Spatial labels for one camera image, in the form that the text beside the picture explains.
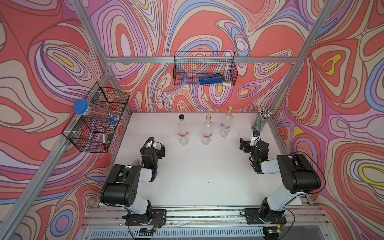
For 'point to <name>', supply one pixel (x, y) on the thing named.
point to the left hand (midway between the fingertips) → (155, 146)
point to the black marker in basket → (104, 142)
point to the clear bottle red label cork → (207, 129)
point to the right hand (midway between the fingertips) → (248, 141)
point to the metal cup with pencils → (263, 114)
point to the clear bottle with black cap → (183, 130)
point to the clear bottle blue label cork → (226, 123)
